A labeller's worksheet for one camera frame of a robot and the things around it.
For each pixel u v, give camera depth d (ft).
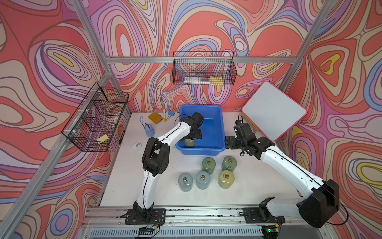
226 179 2.55
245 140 1.95
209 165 2.70
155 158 1.78
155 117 3.79
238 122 2.34
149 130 3.29
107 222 2.38
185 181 2.51
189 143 3.12
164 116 3.81
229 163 2.75
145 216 2.10
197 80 2.70
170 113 3.91
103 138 2.36
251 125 3.46
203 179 2.53
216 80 2.69
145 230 2.31
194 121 2.51
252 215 2.39
